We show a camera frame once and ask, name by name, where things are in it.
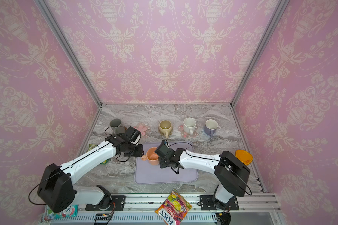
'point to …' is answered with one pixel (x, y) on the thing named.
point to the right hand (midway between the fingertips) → (163, 161)
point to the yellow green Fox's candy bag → (92, 146)
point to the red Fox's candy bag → (174, 209)
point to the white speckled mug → (189, 125)
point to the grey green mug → (115, 124)
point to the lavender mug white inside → (211, 126)
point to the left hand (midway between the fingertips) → (143, 154)
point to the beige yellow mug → (165, 127)
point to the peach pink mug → (151, 156)
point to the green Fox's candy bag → (48, 215)
